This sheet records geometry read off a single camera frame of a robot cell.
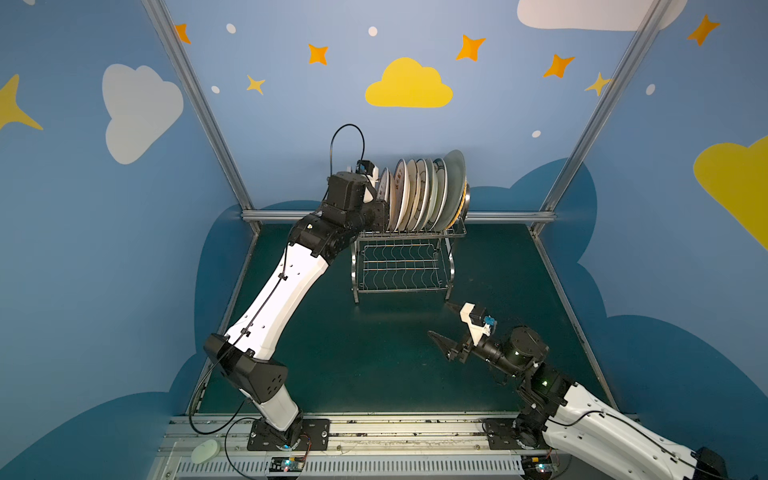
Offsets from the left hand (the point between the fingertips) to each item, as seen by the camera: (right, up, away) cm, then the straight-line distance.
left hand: (389, 202), depth 71 cm
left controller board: (-25, -63, 0) cm, 68 cm away
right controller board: (+36, -64, +1) cm, 74 cm away
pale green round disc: (-44, -60, 0) cm, 74 cm away
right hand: (+14, -27, -1) cm, 30 cm away
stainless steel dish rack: (+6, -15, +34) cm, 38 cm away
